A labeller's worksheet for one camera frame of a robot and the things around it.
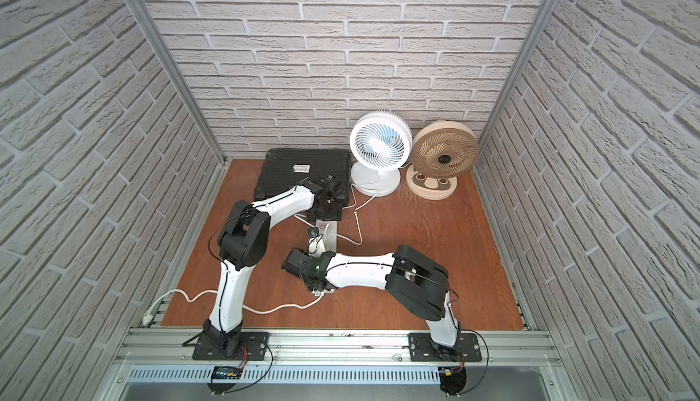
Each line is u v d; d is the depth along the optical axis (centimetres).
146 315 81
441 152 92
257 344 73
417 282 48
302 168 107
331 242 91
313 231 74
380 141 88
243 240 56
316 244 76
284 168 107
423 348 74
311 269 65
